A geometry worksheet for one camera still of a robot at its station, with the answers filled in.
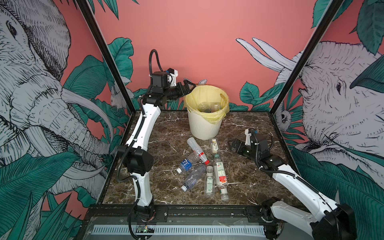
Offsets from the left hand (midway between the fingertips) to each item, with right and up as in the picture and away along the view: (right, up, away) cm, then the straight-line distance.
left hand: (191, 85), depth 75 cm
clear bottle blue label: (+8, -8, +27) cm, 30 cm away
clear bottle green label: (+10, -51, +5) cm, 53 cm away
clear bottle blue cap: (-3, -43, +11) cm, 45 cm away
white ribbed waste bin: (+7, -22, +24) cm, 33 cm away
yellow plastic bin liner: (+10, +1, +24) cm, 26 cm away
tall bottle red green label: (+15, -49, +6) cm, 52 cm away
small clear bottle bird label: (+14, -34, +19) cm, 41 cm away
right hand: (+22, -29, +6) cm, 37 cm away
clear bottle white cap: (+1, -51, +11) cm, 53 cm away
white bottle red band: (+3, -36, +19) cm, 41 cm away
